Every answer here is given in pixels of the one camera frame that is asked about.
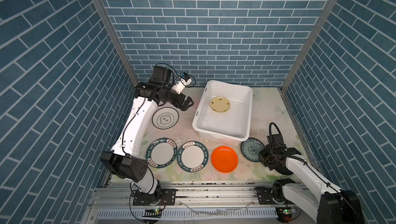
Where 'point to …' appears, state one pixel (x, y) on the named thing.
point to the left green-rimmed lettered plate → (161, 153)
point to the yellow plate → (219, 104)
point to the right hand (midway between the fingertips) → (256, 155)
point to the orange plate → (224, 159)
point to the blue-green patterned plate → (250, 148)
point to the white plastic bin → (223, 115)
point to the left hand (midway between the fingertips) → (186, 97)
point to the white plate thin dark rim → (165, 118)
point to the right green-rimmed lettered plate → (192, 156)
